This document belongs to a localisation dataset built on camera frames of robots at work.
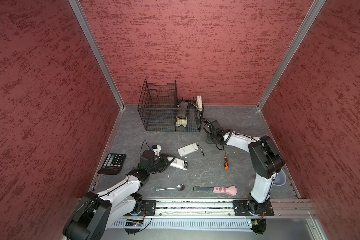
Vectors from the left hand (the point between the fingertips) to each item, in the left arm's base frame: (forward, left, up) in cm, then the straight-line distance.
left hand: (176, 160), depth 83 cm
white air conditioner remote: (-1, -2, -1) cm, 2 cm away
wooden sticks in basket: (+36, -14, +13) cm, 41 cm away
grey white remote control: (+11, -7, -7) cm, 15 cm away
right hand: (+17, -22, -6) cm, 29 cm away
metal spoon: (-13, -3, -6) cm, 14 cm away
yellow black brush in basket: (+33, -2, -3) cm, 33 cm away
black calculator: (0, +38, -6) cm, 38 cm away
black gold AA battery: (+14, -14, -7) cm, 21 cm away
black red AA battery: (+9, -17, -8) cm, 20 cm away
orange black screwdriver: (+2, -30, -5) cm, 31 cm away
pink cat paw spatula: (-14, -30, -5) cm, 34 cm away
